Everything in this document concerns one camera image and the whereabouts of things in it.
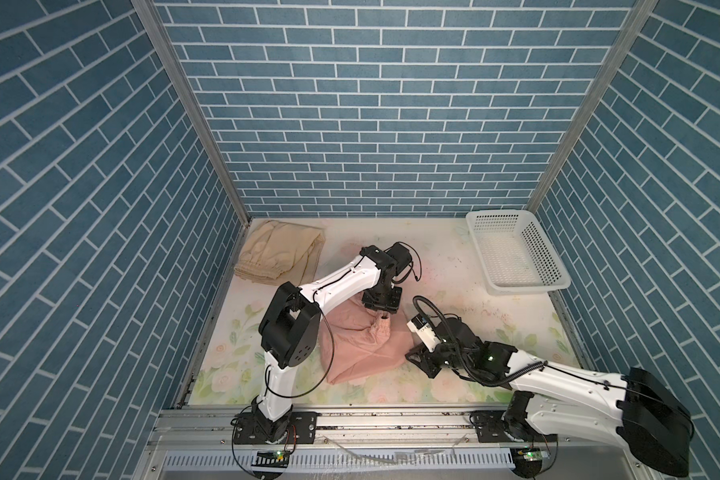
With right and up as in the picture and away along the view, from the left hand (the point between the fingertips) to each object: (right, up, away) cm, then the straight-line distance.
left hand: (390, 308), depth 87 cm
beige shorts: (-39, +16, +19) cm, 46 cm away
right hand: (+4, -10, -8) cm, 13 cm away
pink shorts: (-9, -8, -6) cm, 14 cm away
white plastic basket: (+49, +16, +25) cm, 57 cm away
